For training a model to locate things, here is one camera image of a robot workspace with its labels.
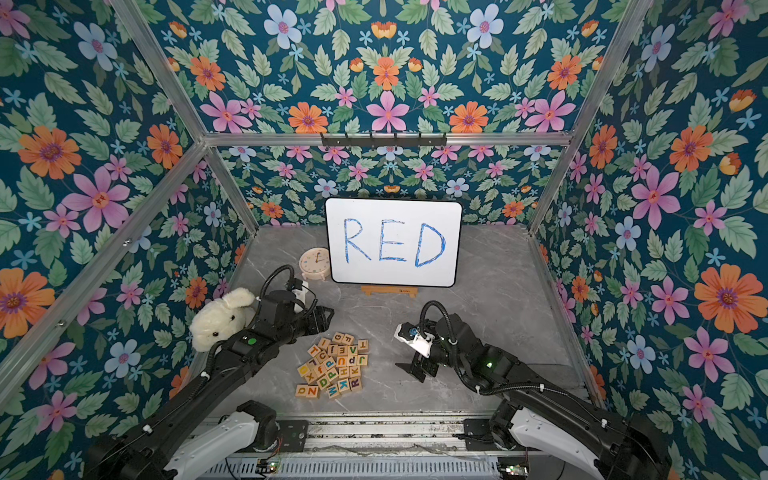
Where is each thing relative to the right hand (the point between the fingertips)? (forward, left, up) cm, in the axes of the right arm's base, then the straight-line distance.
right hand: (410, 337), depth 75 cm
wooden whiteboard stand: (+21, 0, -10) cm, 23 cm away
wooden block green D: (-8, +24, -13) cm, 28 cm away
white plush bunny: (+1, +47, +6) cm, 48 cm away
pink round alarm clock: (+33, +36, -12) cm, 50 cm away
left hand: (+7, +22, -1) cm, 24 cm away
